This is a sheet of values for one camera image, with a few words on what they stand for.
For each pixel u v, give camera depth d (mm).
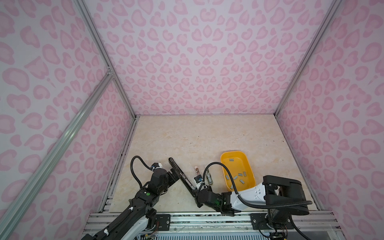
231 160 952
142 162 734
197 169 857
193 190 801
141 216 565
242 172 899
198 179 716
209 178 863
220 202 619
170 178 750
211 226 733
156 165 782
